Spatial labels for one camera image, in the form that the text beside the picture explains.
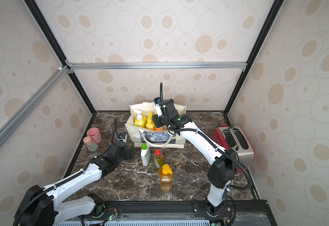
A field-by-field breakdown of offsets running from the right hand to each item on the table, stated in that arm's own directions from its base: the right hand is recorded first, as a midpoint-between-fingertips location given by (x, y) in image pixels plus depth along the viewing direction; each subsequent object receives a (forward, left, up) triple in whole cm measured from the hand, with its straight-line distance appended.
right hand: (162, 114), depth 81 cm
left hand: (-13, +19, -14) cm, 27 cm away
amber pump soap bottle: (-33, -4, -10) cm, 35 cm away
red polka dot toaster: (-8, -43, -10) cm, 45 cm away
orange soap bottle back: (+3, +8, -5) cm, 10 cm away
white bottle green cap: (-19, +9, -14) cm, 25 cm away
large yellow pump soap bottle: (0, +14, -6) cm, 15 cm away
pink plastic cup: (-3, +46, -16) cm, 49 cm away
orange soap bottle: (-2, +8, -7) cm, 11 cm away
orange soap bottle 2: (-5, +2, -7) cm, 9 cm away
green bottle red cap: (-22, +1, -12) cm, 25 cm away
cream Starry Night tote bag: (-7, +6, -14) cm, 17 cm away
